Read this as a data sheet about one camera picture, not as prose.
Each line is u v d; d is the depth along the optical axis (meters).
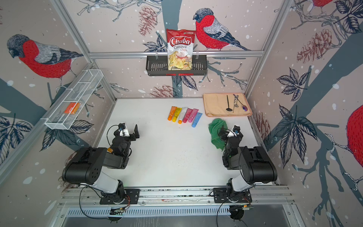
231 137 0.75
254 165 0.46
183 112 1.10
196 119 1.06
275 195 0.76
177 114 1.08
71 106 0.72
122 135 0.77
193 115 1.07
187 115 1.07
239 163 0.48
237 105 1.14
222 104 1.18
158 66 0.95
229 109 1.12
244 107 1.14
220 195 0.74
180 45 0.85
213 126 0.98
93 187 0.52
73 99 0.78
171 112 1.10
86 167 0.45
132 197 0.73
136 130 0.84
